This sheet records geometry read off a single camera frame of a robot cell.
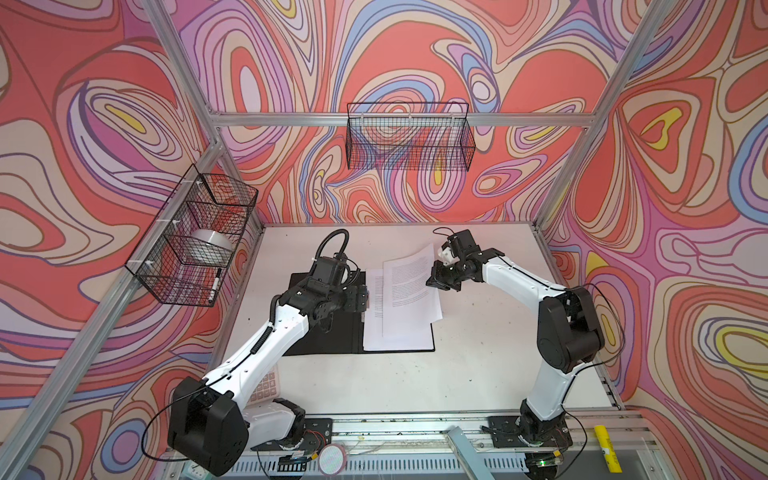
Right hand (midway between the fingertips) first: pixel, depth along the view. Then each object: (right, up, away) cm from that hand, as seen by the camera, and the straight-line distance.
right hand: (428, 288), depth 91 cm
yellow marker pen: (+40, -36, -21) cm, 58 cm away
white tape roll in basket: (-56, +15, -18) cm, 61 cm away
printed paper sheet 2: (-6, -4, +3) cm, 8 cm away
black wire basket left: (-59, +14, -23) cm, 64 cm away
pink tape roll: (-25, -36, -25) cm, 50 cm away
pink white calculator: (-45, -26, -11) cm, 53 cm away
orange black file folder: (-26, -14, 0) cm, 29 cm away
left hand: (-22, 0, -9) cm, 23 cm away
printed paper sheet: (-4, -15, -2) cm, 16 cm away
